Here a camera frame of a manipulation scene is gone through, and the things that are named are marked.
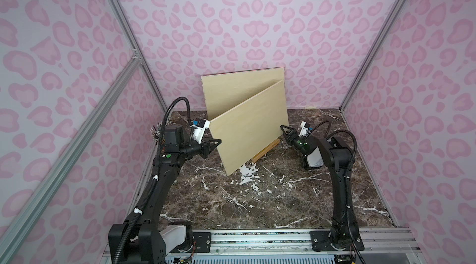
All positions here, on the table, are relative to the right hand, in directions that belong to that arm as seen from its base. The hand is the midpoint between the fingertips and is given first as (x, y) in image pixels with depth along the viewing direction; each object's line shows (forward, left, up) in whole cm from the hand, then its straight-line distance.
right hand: (282, 129), depth 101 cm
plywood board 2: (+13, +32, +16) cm, 37 cm away
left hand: (-20, +30, +17) cm, 40 cm away
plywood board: (-14, +20, +18) cm, 30 cm away
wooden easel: (-13, +10, -2) cm, 16 cm away
